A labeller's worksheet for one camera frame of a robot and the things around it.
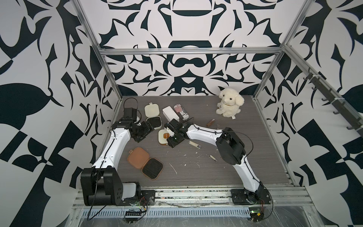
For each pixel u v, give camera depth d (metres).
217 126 1.02
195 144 0.93
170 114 1.03
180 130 0.72
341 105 0.55
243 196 0.73
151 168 0.83
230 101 0.95
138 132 0.69
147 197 0.74
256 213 0.71
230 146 0.56
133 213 0.73
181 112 1.05
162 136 0.94
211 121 1.04
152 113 1.08
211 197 0.76
